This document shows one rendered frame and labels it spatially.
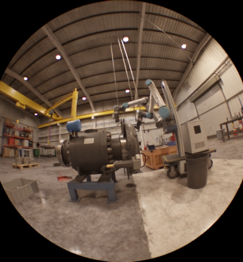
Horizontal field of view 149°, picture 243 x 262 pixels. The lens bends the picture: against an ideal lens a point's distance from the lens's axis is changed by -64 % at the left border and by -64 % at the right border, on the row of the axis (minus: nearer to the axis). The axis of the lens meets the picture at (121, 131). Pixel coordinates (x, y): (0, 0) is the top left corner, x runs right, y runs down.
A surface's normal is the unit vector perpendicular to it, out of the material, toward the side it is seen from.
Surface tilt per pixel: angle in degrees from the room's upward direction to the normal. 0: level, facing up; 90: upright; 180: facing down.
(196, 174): 93
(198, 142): 90
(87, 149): 84
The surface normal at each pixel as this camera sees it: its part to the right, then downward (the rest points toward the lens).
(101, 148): 0.04, -0.30
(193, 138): -0.35, -0.14
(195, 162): -0.73, 0.01
